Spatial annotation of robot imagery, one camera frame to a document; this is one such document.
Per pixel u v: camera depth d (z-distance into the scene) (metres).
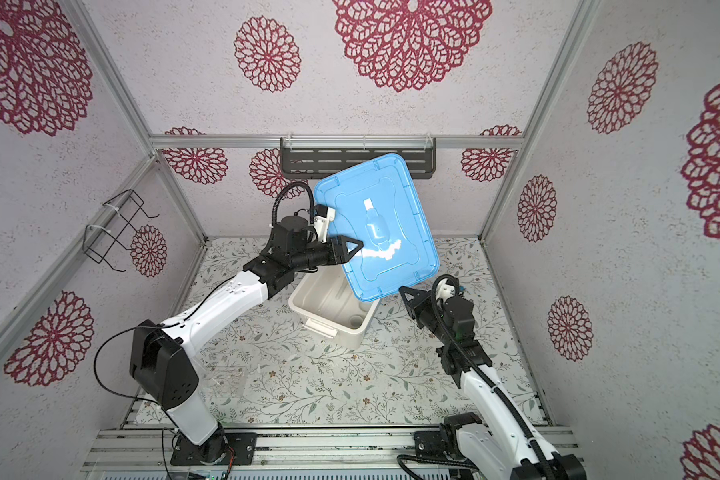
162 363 0.44
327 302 1.02
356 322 0.96
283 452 0.75
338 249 0.68
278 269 0.59
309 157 0.93
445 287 0.72
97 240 0.73
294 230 0.59
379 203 0.74
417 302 0.68
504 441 0.45
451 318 0.59
